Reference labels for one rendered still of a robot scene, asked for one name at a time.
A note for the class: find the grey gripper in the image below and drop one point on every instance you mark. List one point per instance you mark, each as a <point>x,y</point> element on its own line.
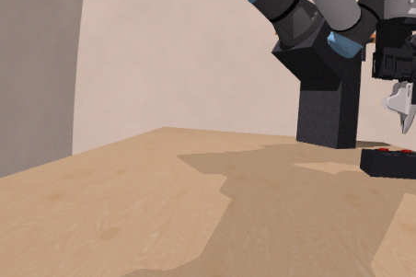
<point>396,62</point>

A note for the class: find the black power strip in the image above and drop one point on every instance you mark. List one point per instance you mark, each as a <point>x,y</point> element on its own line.
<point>391,164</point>

